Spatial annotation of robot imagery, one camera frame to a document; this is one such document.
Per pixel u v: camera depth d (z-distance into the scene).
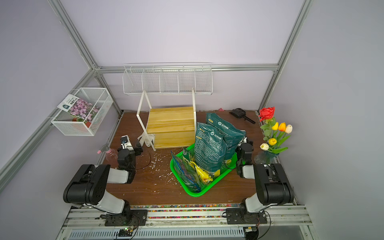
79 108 0.73
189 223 0.73
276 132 0.76
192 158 0.87
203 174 0.77
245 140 0.79
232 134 0.71
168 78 1.00
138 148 0.84
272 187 0.45
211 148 0.73
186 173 0.72
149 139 1.02
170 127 0.85
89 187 0.45
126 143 0.77
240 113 1.16
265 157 0.82
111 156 0.86
